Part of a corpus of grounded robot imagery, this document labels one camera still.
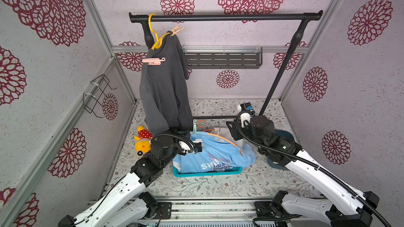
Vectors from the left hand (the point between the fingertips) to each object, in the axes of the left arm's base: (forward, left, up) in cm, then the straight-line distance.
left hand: (184, 129), depth 72 cm
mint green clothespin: (-2, -5, +5) cm, 7 cm away
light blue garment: (-8, -16, -9) cm, 20 cm away
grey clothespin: (-7, -26, -7) cm, 28 cm away
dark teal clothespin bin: (+10, -60, -22) cm, 65 cm away
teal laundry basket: (-14, -10, -21) cm, 27 cm away
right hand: (+1, -20, +6) cm, 21 cm away
